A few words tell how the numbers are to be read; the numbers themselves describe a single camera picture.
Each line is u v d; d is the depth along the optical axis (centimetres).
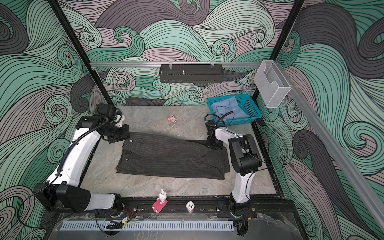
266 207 74
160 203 71
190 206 69
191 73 95
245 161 50
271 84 79
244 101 118
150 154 82
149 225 70
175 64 94
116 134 63
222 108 110
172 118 110
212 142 82
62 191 38
